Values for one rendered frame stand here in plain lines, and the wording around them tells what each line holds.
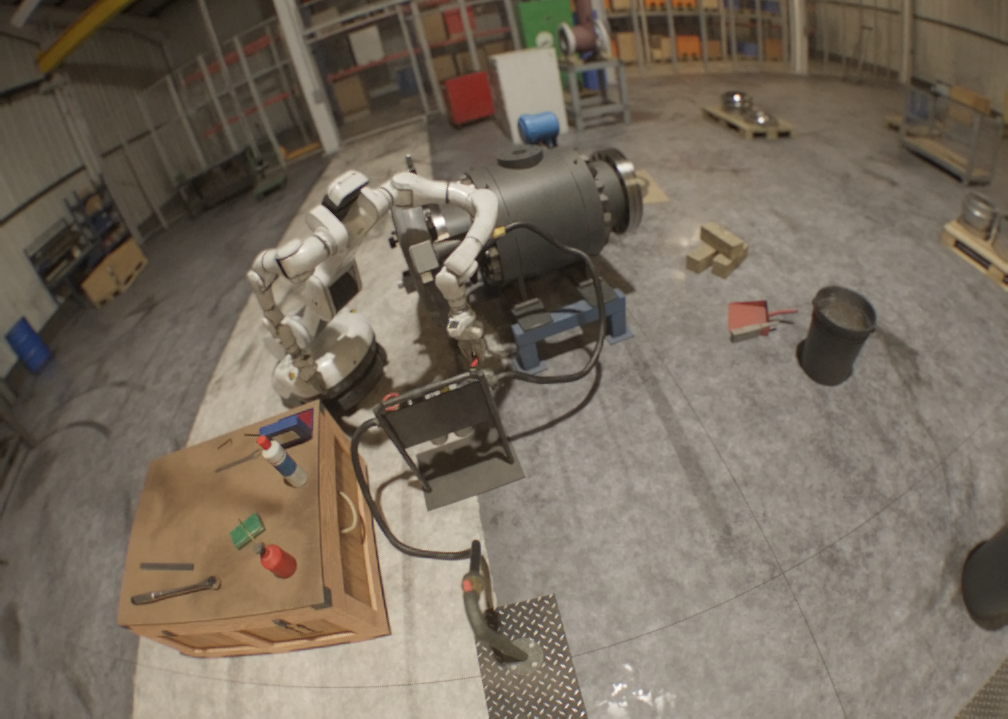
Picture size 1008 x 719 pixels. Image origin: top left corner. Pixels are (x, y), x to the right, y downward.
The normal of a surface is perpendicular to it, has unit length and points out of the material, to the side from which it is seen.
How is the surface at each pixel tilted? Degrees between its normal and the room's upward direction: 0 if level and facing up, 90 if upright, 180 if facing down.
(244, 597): 0
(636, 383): 0
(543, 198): 54
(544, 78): 90
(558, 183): 44
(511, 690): 0
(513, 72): 90
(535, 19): 90
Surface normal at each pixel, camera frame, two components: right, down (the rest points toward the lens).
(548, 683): -0.20, -0.73
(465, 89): 0.35, 0.57
